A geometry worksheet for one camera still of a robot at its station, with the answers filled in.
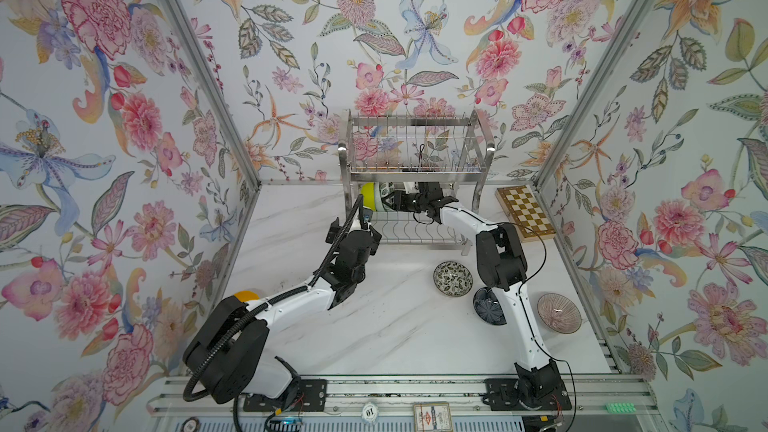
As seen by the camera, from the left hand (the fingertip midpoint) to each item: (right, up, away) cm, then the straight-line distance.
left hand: (360, 224), depth 85 cm
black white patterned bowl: (+28, -17, +8) cm, 34 cm away
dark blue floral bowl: (+37, -25, +3) cm, 45 cm away
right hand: (+8, +8, +19) cm, 22 cm away
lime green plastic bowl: (+2, +10, +17) cm, 20 cm away
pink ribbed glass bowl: (+57, -26, +1) cm, 62 cm away
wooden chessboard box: (+59, +3, +25) cm, 64 cm away
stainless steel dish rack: (+17, +14, +11) cm, 25 cm away
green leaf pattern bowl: (+7, +11, +17) cm, 22 cm away
